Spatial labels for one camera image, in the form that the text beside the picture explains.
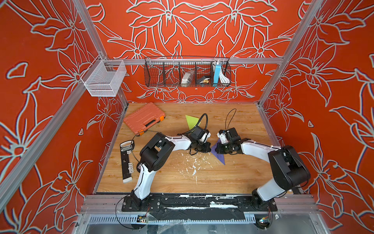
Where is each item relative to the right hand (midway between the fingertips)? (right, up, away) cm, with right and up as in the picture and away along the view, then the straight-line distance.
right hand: (212, 149), depth 91 cm
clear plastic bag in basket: (-16, +46, +1) cm, 49 cm away
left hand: (0, -1, +1) cm, 1 cm away
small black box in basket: (-9, +44, -2) cm, 45 cm away
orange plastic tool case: (-50, +18, +11) cm, 54 cm away
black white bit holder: (-52, -9, -7) cm, 53 cm away
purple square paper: (+4, -4, -1) cm, 6 cm away
